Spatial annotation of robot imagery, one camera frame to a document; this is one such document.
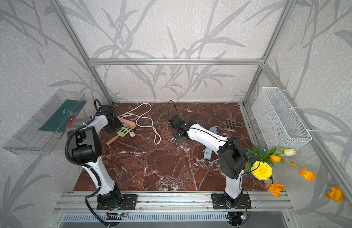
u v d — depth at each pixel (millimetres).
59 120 676
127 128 1038
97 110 896
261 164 580
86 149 536
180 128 642
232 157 469
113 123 852
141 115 1118
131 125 1019
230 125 1046
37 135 641
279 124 630
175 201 753
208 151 889
